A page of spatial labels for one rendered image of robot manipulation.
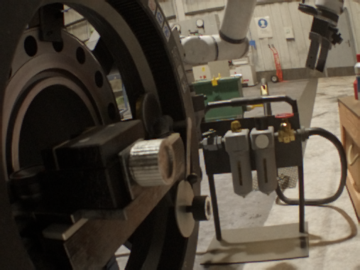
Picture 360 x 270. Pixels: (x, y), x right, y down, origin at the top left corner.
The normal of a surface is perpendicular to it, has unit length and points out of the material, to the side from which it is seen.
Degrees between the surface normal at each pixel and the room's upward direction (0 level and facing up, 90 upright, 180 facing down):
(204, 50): 92
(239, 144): 90
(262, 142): 90
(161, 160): 90
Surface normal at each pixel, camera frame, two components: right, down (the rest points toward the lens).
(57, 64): 0.94, -0.10
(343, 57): -0.39, 0.24
